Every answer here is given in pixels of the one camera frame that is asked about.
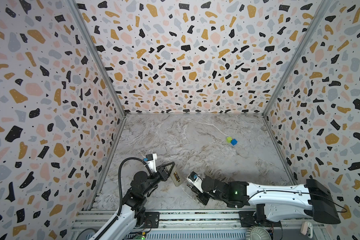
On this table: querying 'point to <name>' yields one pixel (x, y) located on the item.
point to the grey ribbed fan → (257, 232)
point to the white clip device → (307, 229)
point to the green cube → (229, 139)
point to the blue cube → (234, 142)
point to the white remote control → (176, 177)
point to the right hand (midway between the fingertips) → (190, 187)
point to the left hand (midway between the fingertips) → (174, 163)
